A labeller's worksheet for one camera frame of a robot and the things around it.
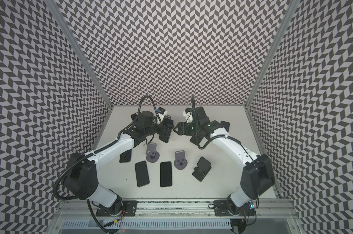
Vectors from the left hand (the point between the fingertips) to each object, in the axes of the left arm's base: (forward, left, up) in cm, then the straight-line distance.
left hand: (169, 125), depth 85 cm
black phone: (-23, +2, -15) cm, 28 cm away
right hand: (-6, -6, +1) cm, 9 cm away
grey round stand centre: (-18, -7, -13) cm, 23 cm away
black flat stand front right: (-21, -20, -12) cm, 31 cm away
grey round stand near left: (-13, +10, -13) cm, 21 cm away
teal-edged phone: (-1, +1, +5) cm, 5 cm away
